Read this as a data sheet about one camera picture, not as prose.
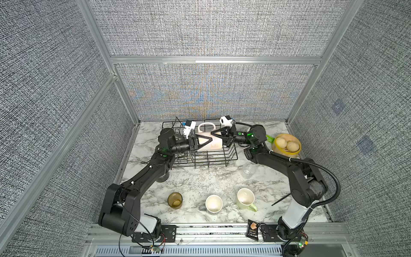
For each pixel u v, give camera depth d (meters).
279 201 0.83
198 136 0.66
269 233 0.72
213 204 0.79
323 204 0.48
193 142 0.65
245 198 0.83
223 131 0.69
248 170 0.92
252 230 0.73
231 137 0.65
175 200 0.83
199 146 0.65
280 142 1.00
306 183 0.48
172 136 0.62
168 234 0.74
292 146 0.99
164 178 0.93
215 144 0.68
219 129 0.69
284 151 0.98
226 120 0.73
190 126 0.70
